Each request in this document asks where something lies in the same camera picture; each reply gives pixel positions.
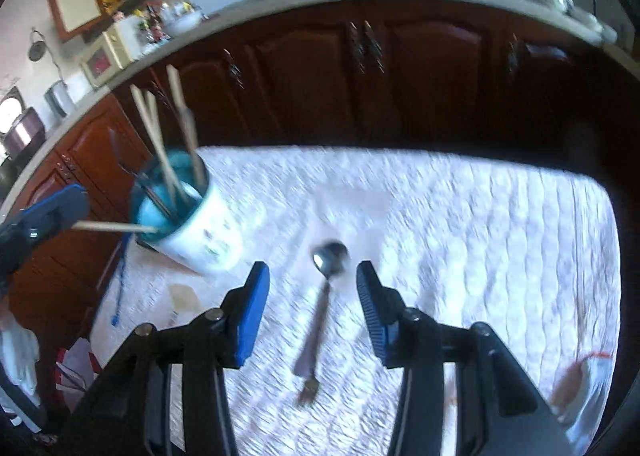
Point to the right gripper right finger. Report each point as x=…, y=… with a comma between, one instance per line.
x=382, y=309

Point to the wooden chopstick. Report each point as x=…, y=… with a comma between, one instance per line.
x=147, y=108
x=113, y=227
x=188, y=126

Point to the cream microwave oven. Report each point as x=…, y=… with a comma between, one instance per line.
x=115, y=49

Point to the metal chopstick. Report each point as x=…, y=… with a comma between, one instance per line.
x=141, y=178

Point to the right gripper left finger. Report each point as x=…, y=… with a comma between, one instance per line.
x=243, y=308

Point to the white quilted table cloth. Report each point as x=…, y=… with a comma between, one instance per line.
x=533, y=253

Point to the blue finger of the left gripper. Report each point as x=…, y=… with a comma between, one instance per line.
x=24, y=232

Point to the steel spoon wooden handle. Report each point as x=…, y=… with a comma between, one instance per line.
x=331, y=259

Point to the steel fork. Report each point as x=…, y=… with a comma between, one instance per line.
x=309, y=392

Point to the white floral cup teal interior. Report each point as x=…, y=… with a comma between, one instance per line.
x=204, y=236

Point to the white mixing bowl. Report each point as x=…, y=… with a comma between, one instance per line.
x=184, y=24

